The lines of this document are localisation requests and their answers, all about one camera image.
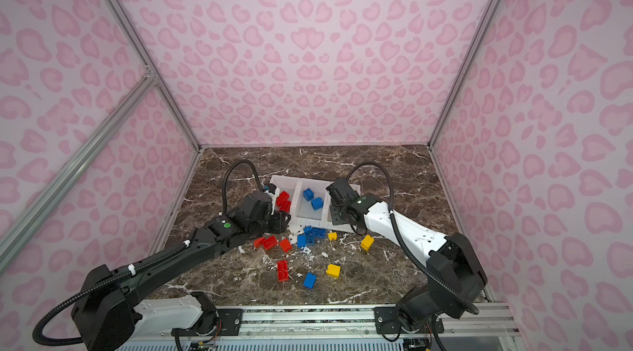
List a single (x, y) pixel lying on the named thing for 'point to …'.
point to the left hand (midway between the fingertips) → (287, 213)
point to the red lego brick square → (285, 245)
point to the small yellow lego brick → (332, 236)
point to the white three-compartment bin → (310, 201)
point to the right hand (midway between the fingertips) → (340, 211)
